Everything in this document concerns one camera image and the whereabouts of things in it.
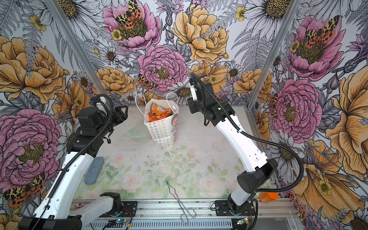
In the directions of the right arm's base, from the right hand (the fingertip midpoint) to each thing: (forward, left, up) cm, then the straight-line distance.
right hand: (194, 103), depth 73 cm
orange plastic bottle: (-37, -33, -28) cm, 57 cm away
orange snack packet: (+11, +21, -16) cm, 29 cm away
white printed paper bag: (-3, +18, -19) cm, 27 cm away
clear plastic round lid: (+8, +39, -36) cm, 54 cm away
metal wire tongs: (-40, +6, -37) cm, 55 cm away
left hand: (-4, +35, -2) cm, 35 cm away
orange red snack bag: (+4, +24, -14) cm, 28 cm away
